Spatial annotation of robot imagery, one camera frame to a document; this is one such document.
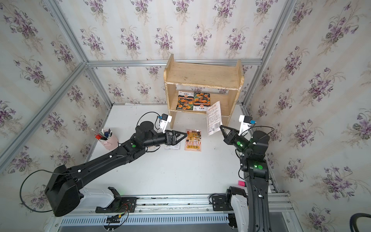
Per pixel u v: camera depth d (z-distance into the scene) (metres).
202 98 0.95
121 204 0.67
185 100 0.93
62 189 0.39
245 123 0.59
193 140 0.98
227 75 0.76
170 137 0.65
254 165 0.49
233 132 0.58
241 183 0.80
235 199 0.61
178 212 0.72
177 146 0.95
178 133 0.64
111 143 0.89
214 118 0.73
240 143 0.57
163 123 0.66
